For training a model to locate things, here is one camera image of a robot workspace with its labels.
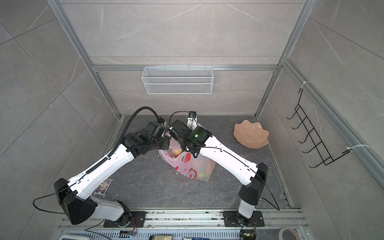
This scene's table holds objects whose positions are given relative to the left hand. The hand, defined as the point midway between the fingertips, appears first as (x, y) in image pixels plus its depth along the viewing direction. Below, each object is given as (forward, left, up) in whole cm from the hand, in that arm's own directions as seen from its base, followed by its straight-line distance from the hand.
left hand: (168, 137), depth 76 cm
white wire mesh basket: (+44, -4, +6) cm, 44 cm away
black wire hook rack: (-18, -67, +8) cm, 70 cm away
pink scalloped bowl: (+17, -56, -24) cm, 64 cm away
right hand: (0, -12, +4) cm, 13 cm away
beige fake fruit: (+2, -3, -19) cm, 20 cm away
